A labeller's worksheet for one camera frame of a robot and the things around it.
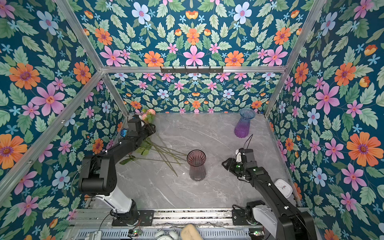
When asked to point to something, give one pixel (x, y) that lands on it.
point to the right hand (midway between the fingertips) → (227, 162)
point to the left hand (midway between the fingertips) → (153, 125)
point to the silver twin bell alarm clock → (166, 232)
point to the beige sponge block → (189, 232)
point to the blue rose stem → (124, 132)
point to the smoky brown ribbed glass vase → (197, 159)
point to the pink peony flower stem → (157, 148)
